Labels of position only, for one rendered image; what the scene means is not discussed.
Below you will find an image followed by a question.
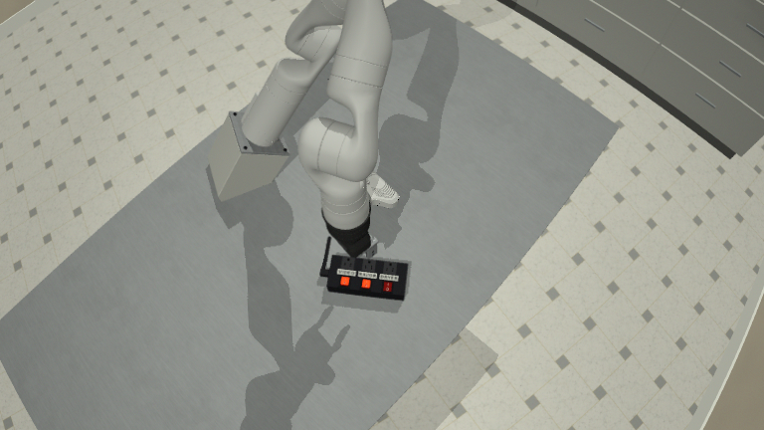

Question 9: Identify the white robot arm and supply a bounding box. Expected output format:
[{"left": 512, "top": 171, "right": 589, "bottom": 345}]
[{"left": 241, "top": 0, "right": 392, "bottom": 214}]

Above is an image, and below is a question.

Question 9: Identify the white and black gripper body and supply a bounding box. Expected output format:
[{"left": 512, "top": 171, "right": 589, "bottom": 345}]
[{"left": 321, "top": 170, "right": 399, "bottom": 258}]

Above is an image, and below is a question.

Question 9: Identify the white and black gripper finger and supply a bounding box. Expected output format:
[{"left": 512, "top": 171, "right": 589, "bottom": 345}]
[{"left": 358, "top": 237, "right": 379, "bottom": 259}]

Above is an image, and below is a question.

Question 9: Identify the black power strip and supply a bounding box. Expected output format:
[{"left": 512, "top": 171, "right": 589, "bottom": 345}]
[{"left": 319, "top": 242, "right": 408, "bottom": 301}]

